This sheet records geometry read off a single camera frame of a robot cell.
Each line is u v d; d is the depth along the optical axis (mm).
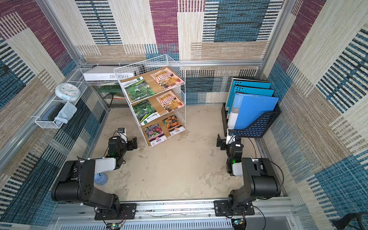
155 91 710
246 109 870
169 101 881
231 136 766
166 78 760
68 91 754
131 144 848
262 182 444
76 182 453
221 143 836
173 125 1058
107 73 778
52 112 649
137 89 702
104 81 799
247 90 894
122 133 812
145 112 831
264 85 913
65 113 681
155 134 1021
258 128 920
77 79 875
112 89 949
